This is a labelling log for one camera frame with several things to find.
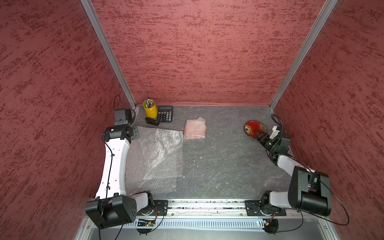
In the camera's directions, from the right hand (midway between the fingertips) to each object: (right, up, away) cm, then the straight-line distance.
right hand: (255, 135), depth 91 cm
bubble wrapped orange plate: (-38, +3, +12) cm, 40 cm away
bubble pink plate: (-59, -11, -1) cm, 60 cm away
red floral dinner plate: (+3, +4, +16) cm, 16 cm away
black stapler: (-71, +8, +18) cm, 74 cm away
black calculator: (-62, +14, +22) cm, 67 cm away
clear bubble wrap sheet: (-47, -28, -10) cm, 55 cm away
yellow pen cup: (-71, +15, +17) cm, 74 cm away
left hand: (-73, 0, -17) cm, 75 cm away
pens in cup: (-70, +21, +9) cm, 74 cm away
